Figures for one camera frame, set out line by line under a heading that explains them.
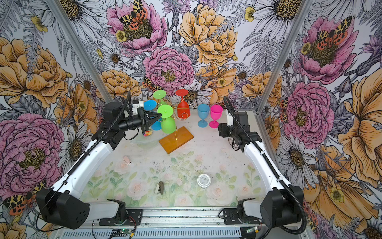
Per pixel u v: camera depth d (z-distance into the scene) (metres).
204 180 0.80
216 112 1.01
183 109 0.92
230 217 0.74
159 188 0.81
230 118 0.72
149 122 0.65
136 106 0.69
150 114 0.69
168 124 0.78
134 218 0.73
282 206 0.39
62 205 0.38
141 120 0.64
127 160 0.92
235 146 0.72
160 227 0.72
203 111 1.01
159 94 0.83
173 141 1.05
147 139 1.03
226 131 0.73
